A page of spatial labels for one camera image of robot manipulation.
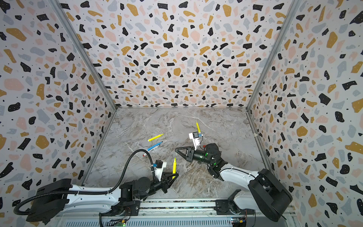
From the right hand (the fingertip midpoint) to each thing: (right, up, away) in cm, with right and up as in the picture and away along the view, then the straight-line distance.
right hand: (174, 150), depth 70 cm
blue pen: (-17, -3, +27) cm, 32 cm away
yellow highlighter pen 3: (-18, +2, +33) cm, 38 cm away
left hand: (+2, -12, 0) cm, 12 cm away
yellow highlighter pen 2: (+14, +9, +38) cm, 41 cm away
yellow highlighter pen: (0, -9, +1) cm, 9 cm away
